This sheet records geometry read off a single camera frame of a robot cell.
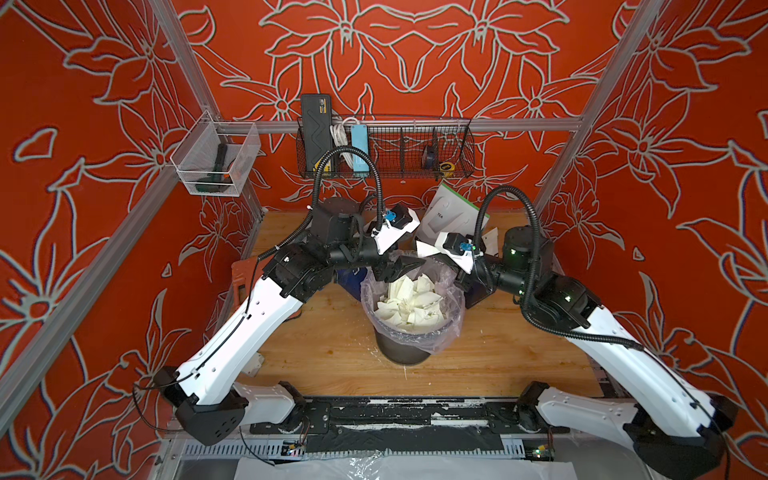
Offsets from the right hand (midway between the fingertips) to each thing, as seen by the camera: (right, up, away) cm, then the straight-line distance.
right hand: (428, 248), depth 60 cm
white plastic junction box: (-44, -33, +19) cm, 58 cm away
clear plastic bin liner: (+2, -19, +1) cm, 19 cm away
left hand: (-3, +1, -2) cm, 3 cm away
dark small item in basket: (+6, +28, +33) cm, 44 cm away
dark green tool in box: (-55, +19, +22) cm, 62 cm away
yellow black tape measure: (+12, +25, +35) cm, 44 cm away
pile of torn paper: (-2, -15, +16) cm, 22 cm away
